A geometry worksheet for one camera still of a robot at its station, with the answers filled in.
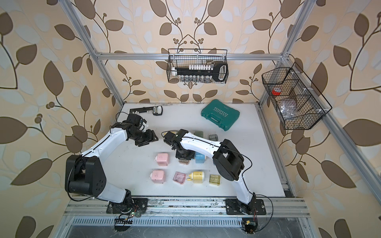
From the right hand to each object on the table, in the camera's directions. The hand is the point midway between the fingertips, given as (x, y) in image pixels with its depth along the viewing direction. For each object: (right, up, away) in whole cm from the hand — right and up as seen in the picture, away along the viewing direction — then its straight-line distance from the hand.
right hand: (185, 158), depth 87 cm
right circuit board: (+32, -29, -15) cm, 46 cm away
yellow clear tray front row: (+17, -11, -4) cm, 21 cm away
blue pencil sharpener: (+8, +1, -3) cm, 9 cm away
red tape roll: (+50, +38, -6) cm, 64 cm away
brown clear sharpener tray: (-1, -3, +2) cm, 4 cm away
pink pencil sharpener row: (-13, 0, -3) cm, 13 cm away
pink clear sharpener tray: (-4, -11, -2) cm, 12 cm away
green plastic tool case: (+24, +27, +21) cm, 42 cm away
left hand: (-20, +12, 0) cm, 23 cm away
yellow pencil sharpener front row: (+7, -7, -10) cm, 14 cm away
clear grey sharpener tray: (+18, +10, +13) cm, 25 cm away
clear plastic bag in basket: (+50, +27, -17) cm, 59 cm away
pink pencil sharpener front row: (-14, -7, -10) cm, 18 cm away
